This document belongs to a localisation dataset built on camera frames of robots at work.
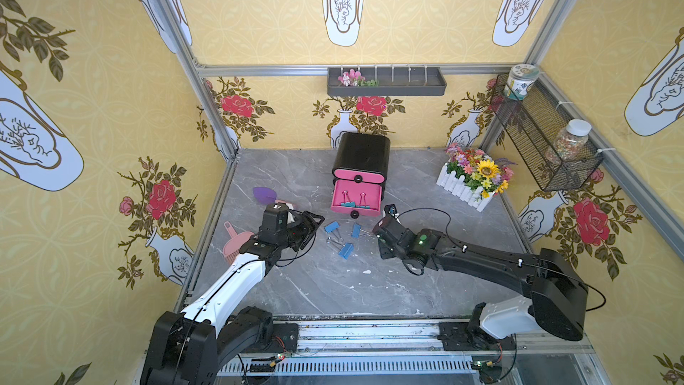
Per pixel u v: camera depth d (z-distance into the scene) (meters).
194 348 0.40
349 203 0.95
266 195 1.07
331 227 0.97
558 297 0.42
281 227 0.67
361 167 0.89
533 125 0.90
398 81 0.93
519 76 0.85
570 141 0.65
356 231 0.98
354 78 0.88
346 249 0.90
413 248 0.60
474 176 0.92
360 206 0.95
